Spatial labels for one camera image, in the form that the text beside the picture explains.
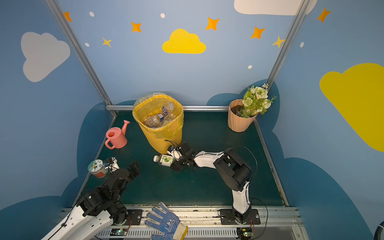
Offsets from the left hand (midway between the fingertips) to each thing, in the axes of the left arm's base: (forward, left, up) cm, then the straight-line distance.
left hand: (134, 167), depth 76 cm
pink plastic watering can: (+22, +19, -4) cm, 29 cm away
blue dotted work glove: (-23, -19, -14) cm, 33 cm away
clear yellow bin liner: (+16, -18, +10) cm, 27 cm away
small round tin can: (+2, +24, -6) cm, 24 cm away
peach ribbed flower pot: (+35, -60, -4) cm, 70 cm away
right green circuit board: (-26, -56, -16) cm, 64 cm away
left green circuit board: (-27, +5, -16) cm, 31 cm away
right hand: (+11, -20, -13) cm, 26 cm away
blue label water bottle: (+32, -7, +2) cm, 33 cm away
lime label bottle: (+10, -13, -11) cm, 19 cm away
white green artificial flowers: (+40, -70, +12) cm, 81 cm away
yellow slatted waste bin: (+35, -16, +8) cm, 40 cm away
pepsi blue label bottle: (+28, -2, +4) cm, 28 cm away
